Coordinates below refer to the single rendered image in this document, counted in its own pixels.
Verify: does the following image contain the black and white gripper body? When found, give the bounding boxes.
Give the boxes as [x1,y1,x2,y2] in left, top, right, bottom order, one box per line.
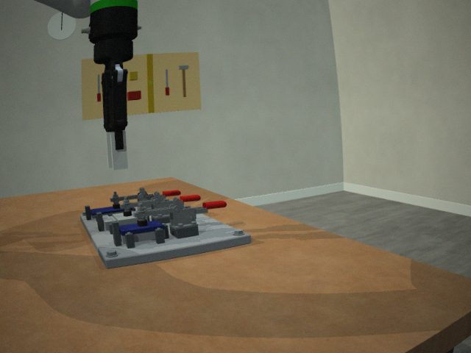
[93,38,133,88]

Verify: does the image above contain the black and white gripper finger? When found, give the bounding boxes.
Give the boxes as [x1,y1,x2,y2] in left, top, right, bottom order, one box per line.
[102,73,113,168]
[104,64,128,170]

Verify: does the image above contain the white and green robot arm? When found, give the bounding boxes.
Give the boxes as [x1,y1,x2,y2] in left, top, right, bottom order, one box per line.
[35,0,141,44]

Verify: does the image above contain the grey toggle clamp with red handle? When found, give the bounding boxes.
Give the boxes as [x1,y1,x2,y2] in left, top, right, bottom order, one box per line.
[110,188,181,210]
[133,198,227,239]

